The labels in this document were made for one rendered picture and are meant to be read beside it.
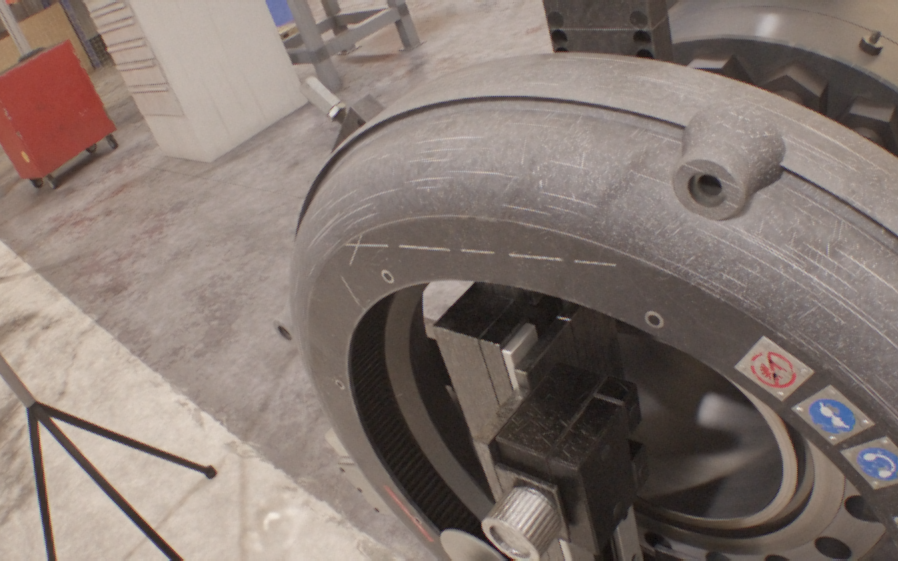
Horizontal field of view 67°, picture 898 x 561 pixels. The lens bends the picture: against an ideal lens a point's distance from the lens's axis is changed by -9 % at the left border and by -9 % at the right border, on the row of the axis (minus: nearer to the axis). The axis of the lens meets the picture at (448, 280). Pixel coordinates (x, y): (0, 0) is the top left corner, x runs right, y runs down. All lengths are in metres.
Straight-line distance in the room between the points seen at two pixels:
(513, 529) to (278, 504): 1.33
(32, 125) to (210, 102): 1.76
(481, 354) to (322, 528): 1.18
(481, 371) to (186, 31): 3.85
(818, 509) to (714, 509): 0.13
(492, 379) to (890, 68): 0.46
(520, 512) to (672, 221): 0.20
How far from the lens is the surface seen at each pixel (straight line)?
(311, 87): 0.73
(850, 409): 0.42
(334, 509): 1.67
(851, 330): 0.39
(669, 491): 0.83
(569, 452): 0.45
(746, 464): 0.83
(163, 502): 1.99
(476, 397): 0.55
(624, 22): 0.49
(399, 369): 0.77
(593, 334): 0.55
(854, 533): 0.73
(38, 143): 5.68
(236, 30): 4.40
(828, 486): 0.68
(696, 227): 0.38
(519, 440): 0.47
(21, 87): 5.67
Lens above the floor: 1.12
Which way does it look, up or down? 31 degrees down
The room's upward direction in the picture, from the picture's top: 22 degrees counter-clockwise
